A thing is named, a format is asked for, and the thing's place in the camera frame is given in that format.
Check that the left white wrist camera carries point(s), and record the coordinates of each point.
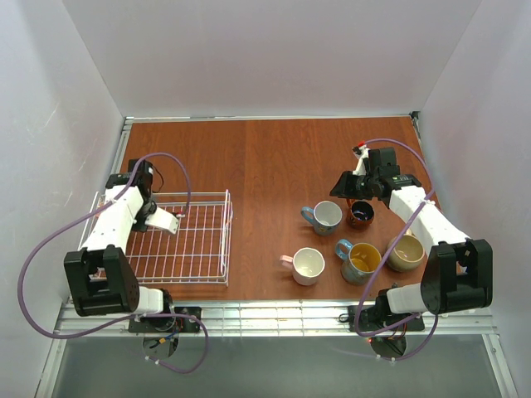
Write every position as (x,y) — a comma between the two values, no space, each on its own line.
(163,220)

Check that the blue bear mug yellow inside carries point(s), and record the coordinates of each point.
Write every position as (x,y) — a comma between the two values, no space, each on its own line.
(359,261)

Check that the beige round mug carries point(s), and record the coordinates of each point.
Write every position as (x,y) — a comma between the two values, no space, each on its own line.
(407,255)

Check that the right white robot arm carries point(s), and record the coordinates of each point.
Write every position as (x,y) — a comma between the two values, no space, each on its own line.
(459,271)

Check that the light blue mug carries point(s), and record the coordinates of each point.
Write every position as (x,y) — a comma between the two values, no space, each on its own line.
(325,217)

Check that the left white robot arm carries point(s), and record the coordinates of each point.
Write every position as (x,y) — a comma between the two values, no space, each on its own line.
(100,278)

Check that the aluminium left rail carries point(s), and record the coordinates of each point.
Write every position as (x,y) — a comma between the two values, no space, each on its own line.
(115,166)

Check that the aluminium front rail frame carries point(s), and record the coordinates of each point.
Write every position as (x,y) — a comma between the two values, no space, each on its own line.
(285,318)

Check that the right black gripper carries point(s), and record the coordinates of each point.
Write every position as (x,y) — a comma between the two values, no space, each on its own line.
(357,187)

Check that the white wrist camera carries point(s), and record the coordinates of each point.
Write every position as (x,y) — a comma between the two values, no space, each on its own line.
(163,220)
(361,153)

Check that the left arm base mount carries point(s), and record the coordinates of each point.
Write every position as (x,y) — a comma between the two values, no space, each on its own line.
(178,323)

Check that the white wire dish rack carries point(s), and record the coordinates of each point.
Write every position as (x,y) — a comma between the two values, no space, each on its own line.
(198,253)

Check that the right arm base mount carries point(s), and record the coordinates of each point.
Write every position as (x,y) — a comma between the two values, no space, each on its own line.
(392,345)

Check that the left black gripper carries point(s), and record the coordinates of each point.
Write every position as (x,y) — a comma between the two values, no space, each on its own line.
(141,224)

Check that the orange brown mug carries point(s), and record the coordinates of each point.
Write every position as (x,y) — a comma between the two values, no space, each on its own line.
(360,214)

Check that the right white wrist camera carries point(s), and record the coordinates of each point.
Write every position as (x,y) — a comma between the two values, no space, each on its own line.
(361,153)

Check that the pink faceted mug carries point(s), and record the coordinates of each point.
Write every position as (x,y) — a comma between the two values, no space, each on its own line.
(306,265)

